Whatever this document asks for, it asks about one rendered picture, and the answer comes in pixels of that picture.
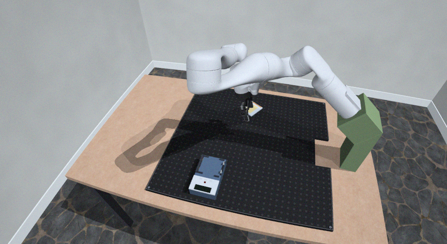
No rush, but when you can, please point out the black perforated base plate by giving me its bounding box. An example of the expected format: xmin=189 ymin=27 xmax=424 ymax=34
xmin=145 ymin=88 xmax=334 ymax=232

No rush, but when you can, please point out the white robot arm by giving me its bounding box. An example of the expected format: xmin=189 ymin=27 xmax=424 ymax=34
xmin=186 ymin=43 xmax=361 ymax=119

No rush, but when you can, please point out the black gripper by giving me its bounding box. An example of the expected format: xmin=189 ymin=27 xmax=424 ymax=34
xmin=235 ymin=91 xmax=253 ymax=121

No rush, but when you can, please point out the blue-grey dock with white console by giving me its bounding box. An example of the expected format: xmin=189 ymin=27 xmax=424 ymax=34
xmin=189 ymin=154 xmax=227 ymax=200

